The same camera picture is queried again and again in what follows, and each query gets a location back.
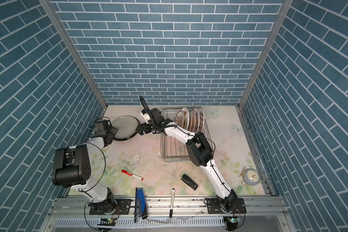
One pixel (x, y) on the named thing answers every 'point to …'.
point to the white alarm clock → (250, 176)
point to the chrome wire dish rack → (173, 150)
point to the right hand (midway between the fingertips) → (140, 127)
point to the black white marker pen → (170, 212)
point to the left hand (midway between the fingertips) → (114, 129)
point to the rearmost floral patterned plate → (201, 119)
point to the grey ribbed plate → (127, 126)
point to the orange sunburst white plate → (179, 119)
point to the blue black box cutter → (140, 210)
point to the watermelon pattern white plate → (186, 118)
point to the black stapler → (189, 182)
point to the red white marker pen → (132, 175)
